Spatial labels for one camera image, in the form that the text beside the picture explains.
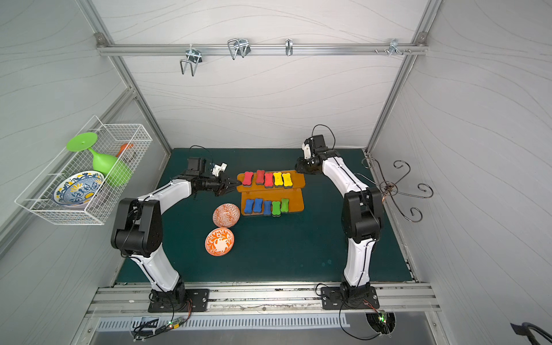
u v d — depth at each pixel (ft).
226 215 3.06
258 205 3.13
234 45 2.55
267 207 3.11
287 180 2.90
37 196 1.82
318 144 2.49
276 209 3.08
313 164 2.34
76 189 2.02
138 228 1.61
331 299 2.40
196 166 2.51
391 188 2.17
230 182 2.77
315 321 2.31
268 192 3.36
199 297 2.41
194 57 2.57
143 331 2.23
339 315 2.31
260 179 2.93
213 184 2.66
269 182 2.88
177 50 2.57
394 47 2.51
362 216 1.69
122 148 2.53
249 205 3.14
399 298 2.52
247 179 2.93
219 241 2.82
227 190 2.82
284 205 3.13
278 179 2.91
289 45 2.37
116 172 2.08
